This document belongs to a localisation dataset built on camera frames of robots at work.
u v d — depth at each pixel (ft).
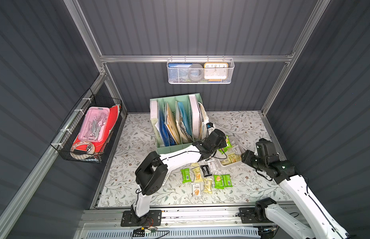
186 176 2.84
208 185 2.70
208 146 2.14
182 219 2.46
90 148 2.19
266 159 1.81
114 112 2.54
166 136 2.98
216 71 2.88
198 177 2.82
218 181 2.77
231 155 3.09
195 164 2.99
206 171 2.86
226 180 2.77
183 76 2.94
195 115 2.82
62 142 1.97
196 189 2.69
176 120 2.71
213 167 2.92
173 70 2.84
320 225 1.30
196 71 2.89
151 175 1.64
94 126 2.37
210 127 2.51
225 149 3.16
